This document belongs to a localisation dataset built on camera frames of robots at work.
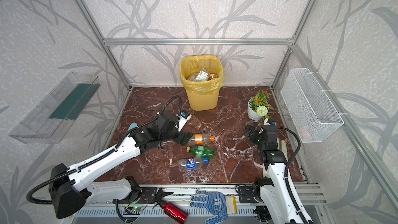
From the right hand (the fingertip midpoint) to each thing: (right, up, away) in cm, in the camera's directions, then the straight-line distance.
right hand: (252, 125), depth 83 cm
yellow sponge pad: (-13, -35, -13) cm, 39 cm away
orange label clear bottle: (-28, -8, +4) cm, 30 cm away
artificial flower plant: (+7, +11, +8) cm, 15 cm away
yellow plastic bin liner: (-36, +38, +18) cm, 55 cm away
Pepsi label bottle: (-32, -19, -5) cm, 38 cm away
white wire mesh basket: (+18, +7, -21) cm, 29 cm away
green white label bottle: (-27, +28, +8) cm, 40 cm away
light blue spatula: (-72, -2, +13) cm, 73 cm away
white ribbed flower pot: (+3, +5, +12) cm, 13 cm away
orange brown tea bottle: (-21, +29, +18) cm, 40 cm away
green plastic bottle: (-28, -15, +1) cm, 31 cm away
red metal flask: (-40, -35, -17) cm, 56 cm away
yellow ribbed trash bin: (-30, +12, +8) cm, 34 cm away
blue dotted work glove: (-20, -34, -12) cm, 41 cm away
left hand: (-34, +1, -7) cm, 35 cm away
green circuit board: (-58, -36, -13) cm, 70 cm away
